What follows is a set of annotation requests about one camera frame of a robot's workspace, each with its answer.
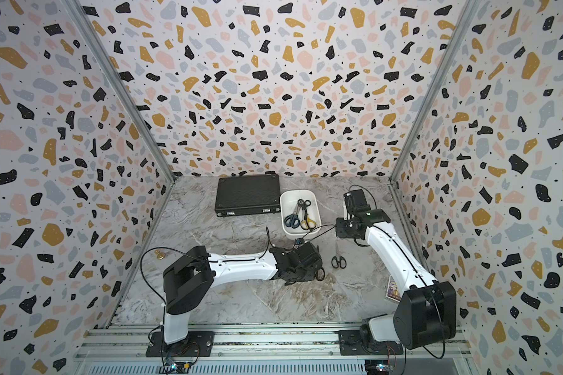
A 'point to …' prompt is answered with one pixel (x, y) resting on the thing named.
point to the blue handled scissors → (292, 220)
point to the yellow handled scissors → (307, 223)
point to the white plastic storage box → (288, 202)
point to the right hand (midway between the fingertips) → (344, 228)
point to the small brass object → (159, 255)
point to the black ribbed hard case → (248, 194)
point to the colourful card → (392, 291)
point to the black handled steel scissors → (304, 204)
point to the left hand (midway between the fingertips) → (315, 274)
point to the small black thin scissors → (338, 262)
